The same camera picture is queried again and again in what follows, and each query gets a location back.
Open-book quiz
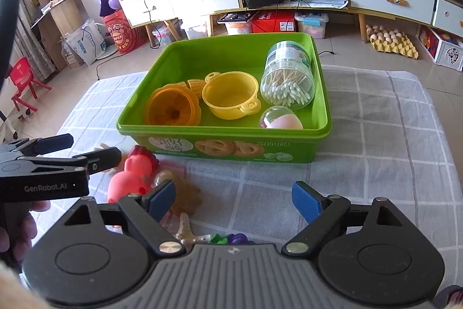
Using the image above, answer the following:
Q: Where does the white plastic sack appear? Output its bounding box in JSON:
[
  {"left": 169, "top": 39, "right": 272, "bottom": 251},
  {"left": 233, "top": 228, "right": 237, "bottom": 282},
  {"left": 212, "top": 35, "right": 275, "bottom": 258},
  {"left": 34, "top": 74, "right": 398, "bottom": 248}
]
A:
[{"left": 61, "top": 19, "right": 108, "bottom": 65}]

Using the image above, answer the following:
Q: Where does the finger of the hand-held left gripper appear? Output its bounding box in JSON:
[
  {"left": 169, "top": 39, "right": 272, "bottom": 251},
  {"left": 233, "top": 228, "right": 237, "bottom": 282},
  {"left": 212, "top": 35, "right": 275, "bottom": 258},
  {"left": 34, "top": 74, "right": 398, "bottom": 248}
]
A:
[
  {"left": 74, "top": 147, "right": 122, "bottom": 175},
  {"left": 10, "top": 134, "right": 75, "bottom": 155}
]

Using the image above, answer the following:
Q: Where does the person's left hand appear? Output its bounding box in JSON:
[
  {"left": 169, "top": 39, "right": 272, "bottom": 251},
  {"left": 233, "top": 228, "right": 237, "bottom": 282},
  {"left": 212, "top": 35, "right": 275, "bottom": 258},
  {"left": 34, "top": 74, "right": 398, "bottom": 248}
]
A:
[{"left": 11, "top": 201, "right": 50, "bottom": 254}]

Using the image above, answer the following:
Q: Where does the red child chair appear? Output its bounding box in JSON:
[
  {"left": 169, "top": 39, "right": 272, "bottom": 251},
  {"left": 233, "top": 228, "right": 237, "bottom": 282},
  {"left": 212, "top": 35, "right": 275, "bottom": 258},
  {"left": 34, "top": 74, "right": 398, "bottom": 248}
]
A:
[{"left": 8, "top": 57, "right": 52, "bottom": 113}]

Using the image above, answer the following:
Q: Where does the wooden desk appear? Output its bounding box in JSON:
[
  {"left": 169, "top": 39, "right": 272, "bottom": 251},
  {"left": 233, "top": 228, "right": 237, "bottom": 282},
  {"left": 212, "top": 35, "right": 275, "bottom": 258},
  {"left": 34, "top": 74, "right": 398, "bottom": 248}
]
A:
[{"left": 22, "top": 0, "right": 89, "bottom": 75}]

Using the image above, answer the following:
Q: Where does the orange toy plate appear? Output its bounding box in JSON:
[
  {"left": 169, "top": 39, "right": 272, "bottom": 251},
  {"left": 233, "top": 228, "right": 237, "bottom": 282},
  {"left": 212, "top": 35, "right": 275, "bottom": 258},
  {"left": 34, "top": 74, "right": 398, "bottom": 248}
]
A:
[{"left": 145, "top": 84, "right": 202, "bottom": 126}]

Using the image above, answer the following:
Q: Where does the black flat tray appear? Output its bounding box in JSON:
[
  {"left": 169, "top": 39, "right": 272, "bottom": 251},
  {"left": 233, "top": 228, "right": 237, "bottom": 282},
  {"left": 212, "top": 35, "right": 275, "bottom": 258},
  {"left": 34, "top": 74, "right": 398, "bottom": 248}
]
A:
[{"left": 217, "top": 13, "right": 251, "bottom": 24}]

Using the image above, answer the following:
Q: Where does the brown spiky rubber toy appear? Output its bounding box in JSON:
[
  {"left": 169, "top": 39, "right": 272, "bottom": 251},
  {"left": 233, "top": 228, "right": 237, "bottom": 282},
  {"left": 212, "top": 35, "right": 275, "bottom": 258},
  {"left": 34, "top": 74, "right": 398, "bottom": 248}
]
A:
[{"left": 170, "top": 176, "right": 202, "bottom": 216}]

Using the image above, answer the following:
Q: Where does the clear cotton swab jar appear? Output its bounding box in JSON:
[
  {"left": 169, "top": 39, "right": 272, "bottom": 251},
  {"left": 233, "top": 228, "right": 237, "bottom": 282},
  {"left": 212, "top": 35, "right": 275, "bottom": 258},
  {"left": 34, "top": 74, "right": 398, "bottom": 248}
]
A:
[{"left": 260, "top": 40, "right": 316, "bottom": 110}]

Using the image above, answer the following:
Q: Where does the grey checked tablecloth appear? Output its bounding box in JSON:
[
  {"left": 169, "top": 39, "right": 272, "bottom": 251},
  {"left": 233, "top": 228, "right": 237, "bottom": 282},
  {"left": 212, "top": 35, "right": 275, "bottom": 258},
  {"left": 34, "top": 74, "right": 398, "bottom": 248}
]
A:
[{"left": 32, "top": 65, "right": 453, "bottom": 259}]

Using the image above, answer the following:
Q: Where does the pink egg capsule clear dome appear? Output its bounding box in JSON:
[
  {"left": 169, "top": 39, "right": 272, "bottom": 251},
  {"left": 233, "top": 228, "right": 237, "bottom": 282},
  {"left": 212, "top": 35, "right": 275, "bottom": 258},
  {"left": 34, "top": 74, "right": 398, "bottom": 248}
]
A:
[{"left": 259, "top": 105, "right": 304, "bottom": 130}]

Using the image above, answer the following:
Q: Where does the green plastic box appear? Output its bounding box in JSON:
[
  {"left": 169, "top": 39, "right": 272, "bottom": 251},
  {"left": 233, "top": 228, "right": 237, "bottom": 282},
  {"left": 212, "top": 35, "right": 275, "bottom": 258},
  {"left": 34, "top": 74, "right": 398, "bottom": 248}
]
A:
[{"left": 116, "top": 33, "right": 332, "bottom": 164}]

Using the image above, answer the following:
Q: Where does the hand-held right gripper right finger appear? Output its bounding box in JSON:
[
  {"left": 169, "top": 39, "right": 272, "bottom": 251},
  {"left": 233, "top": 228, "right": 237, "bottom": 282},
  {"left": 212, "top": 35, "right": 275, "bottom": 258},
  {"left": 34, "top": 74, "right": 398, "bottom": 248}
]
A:
[{"left": 282, "top": 181, "right": 403, "bottom": 257}]

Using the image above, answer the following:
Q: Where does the yellow toy pot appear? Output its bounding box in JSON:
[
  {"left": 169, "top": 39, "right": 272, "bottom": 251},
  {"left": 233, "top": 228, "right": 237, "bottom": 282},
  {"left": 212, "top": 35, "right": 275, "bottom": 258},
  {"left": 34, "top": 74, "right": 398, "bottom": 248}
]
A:
[{"left": 201, "top": 72, "right": 261, "bottom": 120}]

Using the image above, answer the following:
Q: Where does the egg tray with eggs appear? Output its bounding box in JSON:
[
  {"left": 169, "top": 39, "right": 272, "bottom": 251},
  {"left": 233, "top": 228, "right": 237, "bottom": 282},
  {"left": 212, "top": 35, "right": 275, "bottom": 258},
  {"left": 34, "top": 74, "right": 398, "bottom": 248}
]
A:
[{"left": 365, "top": 24, "right": 420, "bottom": 60}]

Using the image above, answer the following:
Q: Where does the toy corn with green husk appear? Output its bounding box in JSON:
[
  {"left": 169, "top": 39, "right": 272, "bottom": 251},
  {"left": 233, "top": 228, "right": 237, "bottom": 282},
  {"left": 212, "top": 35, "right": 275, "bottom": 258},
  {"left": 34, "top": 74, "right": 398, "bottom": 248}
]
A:
[{"left": 176, "top": 77, "right": 204, "bottom": 100}]

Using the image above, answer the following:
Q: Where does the clear box with colourful contents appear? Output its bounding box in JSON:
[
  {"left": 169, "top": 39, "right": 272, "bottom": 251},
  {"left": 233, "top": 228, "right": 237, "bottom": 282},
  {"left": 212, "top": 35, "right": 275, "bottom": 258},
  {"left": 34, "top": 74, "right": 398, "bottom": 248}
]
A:
[{"left": 295, "top": 12, "right": 329, "bottom": 40}]

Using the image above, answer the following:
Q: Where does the tan rubber hand toy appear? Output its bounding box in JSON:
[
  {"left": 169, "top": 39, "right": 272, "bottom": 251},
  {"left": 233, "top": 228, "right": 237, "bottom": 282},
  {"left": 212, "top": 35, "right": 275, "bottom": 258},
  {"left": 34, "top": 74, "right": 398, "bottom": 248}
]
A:
[{"left": 92, "top": 142, "right": 122, "bottom": 175}]

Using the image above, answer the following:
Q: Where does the small purple toy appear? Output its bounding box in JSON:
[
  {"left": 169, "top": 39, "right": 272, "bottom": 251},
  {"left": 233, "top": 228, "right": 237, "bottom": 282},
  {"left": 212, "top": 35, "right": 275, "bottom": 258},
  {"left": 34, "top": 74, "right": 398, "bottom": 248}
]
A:
[{"left": 228, "top": 233, "right": 251, "bottom": 246}]

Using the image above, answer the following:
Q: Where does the beige starfish toy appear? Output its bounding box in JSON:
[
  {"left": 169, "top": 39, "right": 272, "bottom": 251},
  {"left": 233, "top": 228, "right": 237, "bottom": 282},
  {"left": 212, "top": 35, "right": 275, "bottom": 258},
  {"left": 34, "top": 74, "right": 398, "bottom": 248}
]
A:
[{"left": 175, "top": 213, "right": 211, "bottom": 248}]

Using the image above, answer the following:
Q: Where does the red printed bag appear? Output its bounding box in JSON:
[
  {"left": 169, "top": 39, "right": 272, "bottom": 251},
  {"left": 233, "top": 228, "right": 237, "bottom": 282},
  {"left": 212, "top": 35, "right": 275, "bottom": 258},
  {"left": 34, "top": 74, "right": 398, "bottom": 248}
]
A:
[{"left": 103, "top": 10, "right": 140, "bottom": 50}]

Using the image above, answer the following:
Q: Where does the pink rubber chicken toy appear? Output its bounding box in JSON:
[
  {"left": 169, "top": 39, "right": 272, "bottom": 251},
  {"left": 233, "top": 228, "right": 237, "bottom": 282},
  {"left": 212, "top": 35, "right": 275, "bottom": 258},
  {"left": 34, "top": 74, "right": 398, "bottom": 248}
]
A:
[{"left": 106, "top": 145, "right": 160, "bottom": 205}]

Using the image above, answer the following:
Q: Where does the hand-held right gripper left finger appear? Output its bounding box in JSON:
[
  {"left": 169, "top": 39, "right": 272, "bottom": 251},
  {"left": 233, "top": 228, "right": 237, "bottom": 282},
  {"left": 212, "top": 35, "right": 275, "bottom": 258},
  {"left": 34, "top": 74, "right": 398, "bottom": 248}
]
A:
[{"left": 61, "top": 179, "right": 186, "bottom": 257}]

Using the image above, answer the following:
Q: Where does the red cardboard box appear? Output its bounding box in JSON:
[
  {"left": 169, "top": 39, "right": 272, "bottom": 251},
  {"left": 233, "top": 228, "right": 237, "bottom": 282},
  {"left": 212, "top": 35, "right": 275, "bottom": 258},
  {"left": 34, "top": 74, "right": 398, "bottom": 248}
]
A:
[{"left": 251, "top": 9, "right": 300, "bottom": 34}]

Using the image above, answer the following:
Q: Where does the brown ball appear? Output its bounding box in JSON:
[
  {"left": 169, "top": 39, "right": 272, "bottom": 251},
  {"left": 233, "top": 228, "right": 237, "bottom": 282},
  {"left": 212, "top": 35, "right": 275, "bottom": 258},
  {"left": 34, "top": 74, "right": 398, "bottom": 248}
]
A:
[{"left": 152, "top": 169, "right": 178, "bottom": 191}]

